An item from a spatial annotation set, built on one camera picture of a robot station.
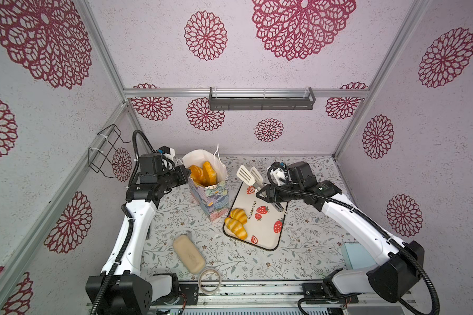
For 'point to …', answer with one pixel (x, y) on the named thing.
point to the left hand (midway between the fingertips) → (189, 174)
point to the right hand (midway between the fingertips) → (260, 191)
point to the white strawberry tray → (265, 222)
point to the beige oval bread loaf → (188, 253)
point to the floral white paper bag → (213, 200)
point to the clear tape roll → (203, 290)
